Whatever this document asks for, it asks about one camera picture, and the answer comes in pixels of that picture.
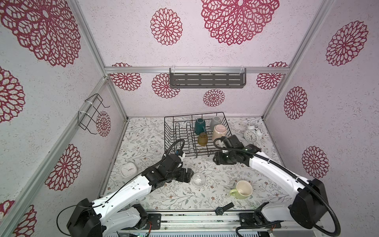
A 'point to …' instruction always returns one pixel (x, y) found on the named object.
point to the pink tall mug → (219, 131)
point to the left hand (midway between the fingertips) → (186, 173)
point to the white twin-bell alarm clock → (252, 134)
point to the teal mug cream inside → (200, 126)
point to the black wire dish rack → (182, 127)
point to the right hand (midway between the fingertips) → (215, 159)
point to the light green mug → (244, 190)
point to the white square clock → (129, 170)
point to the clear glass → (199, 180)
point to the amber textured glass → (202, 138)
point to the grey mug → (215, 120)
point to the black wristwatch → (220, 211)
